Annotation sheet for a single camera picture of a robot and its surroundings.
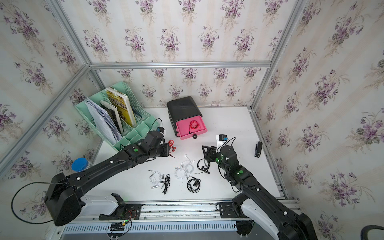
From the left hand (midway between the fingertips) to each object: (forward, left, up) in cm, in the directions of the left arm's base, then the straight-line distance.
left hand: (172, 149), depth 80 cm
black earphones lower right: (-15, -12, -14) cm, 23 cm away
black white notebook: (+13, +38, +12) cm, 42 cm away
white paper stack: (+22, +49, +12) cm, 55 cm away
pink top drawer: (+16, -5, -1) cm, 17 cm away
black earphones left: (-14, +3, -14) cm, 20 cm away
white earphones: (-5, -7, -14) cm, 17 cm away
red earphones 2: (+3, +1, +1) cm, 4 cm away
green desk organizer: (+25, +37, 0) cm, 45 cm away
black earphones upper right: (-3, -17, -13) cm, 22 cm away
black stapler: (+6, -53, -10) cm, 54 cm away
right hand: (0, -19, +2) cm, 19 cm away
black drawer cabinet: (+29, -3, +1) cm, 29 cm away
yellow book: (+29, +33, +9) cm, 45 cm away
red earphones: (+18, -12, -1) cm, 22 cm away
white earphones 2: (-10, +10, -14) cm, 20 cm away
